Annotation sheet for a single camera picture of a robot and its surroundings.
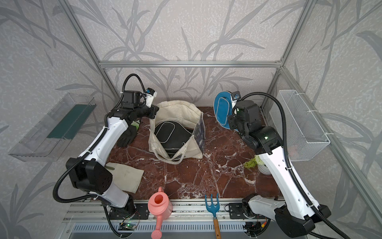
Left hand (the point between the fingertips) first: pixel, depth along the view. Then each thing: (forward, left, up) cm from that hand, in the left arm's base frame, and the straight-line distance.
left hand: (158, 107), depth 82 cm
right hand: (-12, -40, +11) cm, 43 cm away
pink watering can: (-45, -6, -16) cm, 48 cm away
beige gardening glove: (-29, +18, -29) cm, 45 cm away
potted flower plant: (-25, -53, -14) cm, 61 cm away
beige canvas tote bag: (+3, -12, -7) cm, 14 cm away
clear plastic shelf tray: (-24, +43, +3) cm, 49 cm away
